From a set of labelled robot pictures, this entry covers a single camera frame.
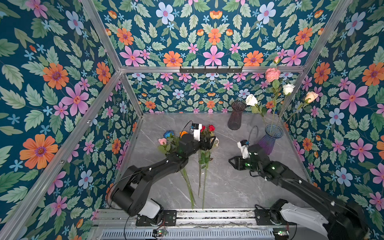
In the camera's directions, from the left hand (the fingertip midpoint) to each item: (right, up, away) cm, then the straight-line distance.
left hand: (213, 133), depth 79 cm
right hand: (+10, -14, 0) cm, 17 cm away
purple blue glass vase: (+35, 0, +7) cm, 36 cm away
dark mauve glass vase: (+16, +8, +23) cm, 29 cm away
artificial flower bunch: (-29, -8, +20) cm, 36 cm away
